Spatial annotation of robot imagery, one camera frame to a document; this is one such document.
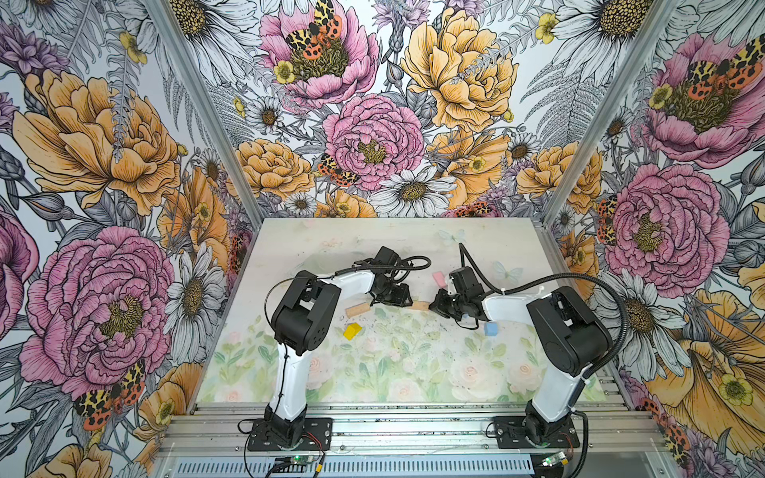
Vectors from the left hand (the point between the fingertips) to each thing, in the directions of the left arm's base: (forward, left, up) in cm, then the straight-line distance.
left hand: (406, 309), depth 96 cm
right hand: (-1, -7, 0) cm, 7 cm away
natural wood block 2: (+1, +16, -1) cm, 16 cm away
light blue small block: (-7, -25, 0) cm, 26 cm away
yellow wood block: (-7, +17, 0) cm, 18 cm away
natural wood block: (+1, -5, 0) cm, 5 cm away
